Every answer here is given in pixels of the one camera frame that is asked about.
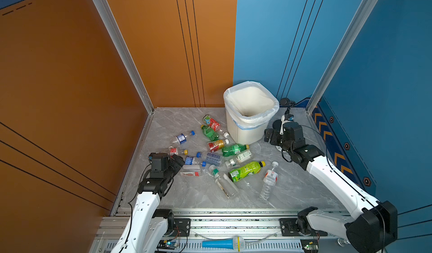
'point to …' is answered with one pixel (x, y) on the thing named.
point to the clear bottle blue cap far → (181, 138)
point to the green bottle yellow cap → (234, 149)
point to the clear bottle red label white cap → (269, 180)
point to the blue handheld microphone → (237, 243)
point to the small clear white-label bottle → (240, 158)
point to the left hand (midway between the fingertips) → (179, 160)
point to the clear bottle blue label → (192, 160)
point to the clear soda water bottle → (212, 158)
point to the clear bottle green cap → (228, 186)
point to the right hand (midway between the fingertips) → (271, 132)
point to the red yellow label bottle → (215, 145)
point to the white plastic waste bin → (249, 108)
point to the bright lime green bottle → (252, 168)
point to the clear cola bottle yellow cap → (174, 150)
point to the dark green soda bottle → (211, 134)
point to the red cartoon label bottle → (207, 120)
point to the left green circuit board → (165, 244)
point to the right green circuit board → (310, 245)
